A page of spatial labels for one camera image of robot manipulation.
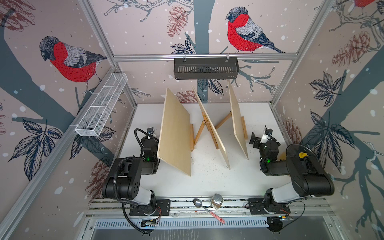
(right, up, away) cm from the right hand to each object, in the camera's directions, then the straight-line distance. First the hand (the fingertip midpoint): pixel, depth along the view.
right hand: (261, 132), depth 91 cm
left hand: (-65, +1, 0) cm, 65 cm away
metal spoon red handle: (-40, -35, -16) cm, 55 cm away
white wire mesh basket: (-91, +17, -15) cm, 94 cm away
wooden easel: (-43, -6, +2) cm, 44 cm away
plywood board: (-52, -4, -17) cm, 55 cm away
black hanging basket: (-34, +45, +13) cm, 58 cm away
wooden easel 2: (-7, +2, +10) cm, 12 cm away
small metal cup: (-31, -28, -25) cm, 49 cm away
